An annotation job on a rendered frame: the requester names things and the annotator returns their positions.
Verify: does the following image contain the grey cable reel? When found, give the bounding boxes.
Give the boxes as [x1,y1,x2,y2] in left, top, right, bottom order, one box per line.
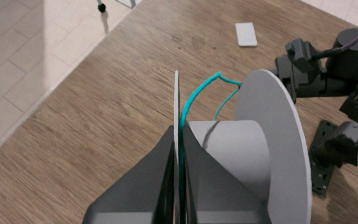
[174,69,312,224]

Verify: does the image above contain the teal cable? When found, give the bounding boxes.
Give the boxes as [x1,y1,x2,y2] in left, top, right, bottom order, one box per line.
[178,72,241,224]

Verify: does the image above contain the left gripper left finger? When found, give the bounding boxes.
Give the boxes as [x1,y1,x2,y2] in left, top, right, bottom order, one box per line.
[81,125,174,224]

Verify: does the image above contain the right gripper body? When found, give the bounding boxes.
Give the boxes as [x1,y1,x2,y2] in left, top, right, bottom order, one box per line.
[275,40,326,105]

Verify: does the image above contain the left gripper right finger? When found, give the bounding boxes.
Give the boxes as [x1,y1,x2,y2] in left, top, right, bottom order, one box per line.
[183,124,272,224]

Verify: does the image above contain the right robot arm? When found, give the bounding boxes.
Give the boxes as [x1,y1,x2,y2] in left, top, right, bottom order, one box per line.
[285,28,358,195]

